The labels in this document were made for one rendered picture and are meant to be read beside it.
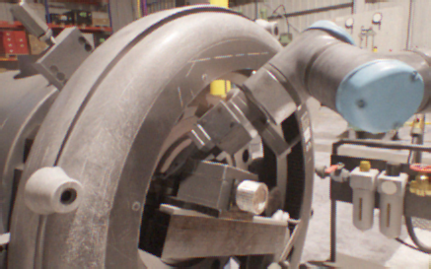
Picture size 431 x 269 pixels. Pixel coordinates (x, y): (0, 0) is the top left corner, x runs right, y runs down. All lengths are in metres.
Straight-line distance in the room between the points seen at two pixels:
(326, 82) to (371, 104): 0.07
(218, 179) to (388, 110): 0.23
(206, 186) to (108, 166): 0.14
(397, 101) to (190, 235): 0.33
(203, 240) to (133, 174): 0.17
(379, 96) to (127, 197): 0.33
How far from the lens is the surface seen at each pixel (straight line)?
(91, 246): 0.44
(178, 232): 0.50
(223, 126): 0.50
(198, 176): 0.50
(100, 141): 0.42
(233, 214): 0.50
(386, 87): 0.45
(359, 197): 1.42
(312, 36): 0.56
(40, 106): 0.78
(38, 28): 0.53
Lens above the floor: 0.87
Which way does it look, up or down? 11 degrees down
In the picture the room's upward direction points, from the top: 3 degrees counter-clockwise
